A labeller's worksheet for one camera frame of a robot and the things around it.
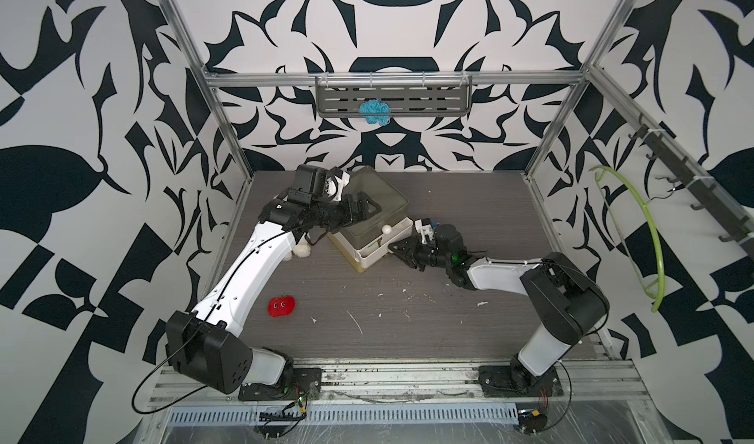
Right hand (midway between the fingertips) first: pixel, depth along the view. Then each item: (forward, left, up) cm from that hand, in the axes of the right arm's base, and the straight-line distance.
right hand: (391, 245), depth 86 cm
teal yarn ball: (+35, +4, +21) cm, 41 cm away
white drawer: (-1, +4, 0) cm, 4 cm away
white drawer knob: (+1, +1, +6) cm, 6 cm away
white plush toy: (+4, +28, -8) cm, 29 cm away
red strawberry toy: (-15, +31, -8) cm, 35 cm away
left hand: (+1, +6, +16) cm, 17 cm away
